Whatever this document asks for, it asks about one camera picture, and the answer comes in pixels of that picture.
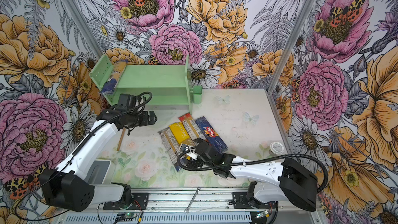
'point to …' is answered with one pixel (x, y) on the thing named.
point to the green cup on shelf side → (197, 94)
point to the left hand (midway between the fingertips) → (147, 124)
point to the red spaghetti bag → (192, 128)
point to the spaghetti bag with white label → (171, 145)
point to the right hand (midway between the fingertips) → (192, 152)
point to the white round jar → (276, 148)
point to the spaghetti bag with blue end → (116, 72)
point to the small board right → (262, 213)
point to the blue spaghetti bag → (210, 135)
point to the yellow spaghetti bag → (181, 134)
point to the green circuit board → (125, 216)
